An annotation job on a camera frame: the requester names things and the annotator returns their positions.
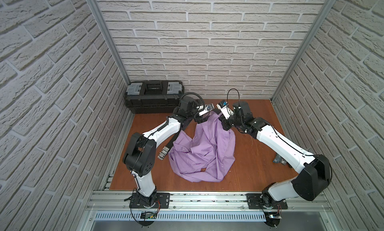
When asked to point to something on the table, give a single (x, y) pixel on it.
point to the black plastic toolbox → (153, 96)
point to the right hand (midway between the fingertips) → (222, 117)
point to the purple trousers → (207, 157)
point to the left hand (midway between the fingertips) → (207, 105)
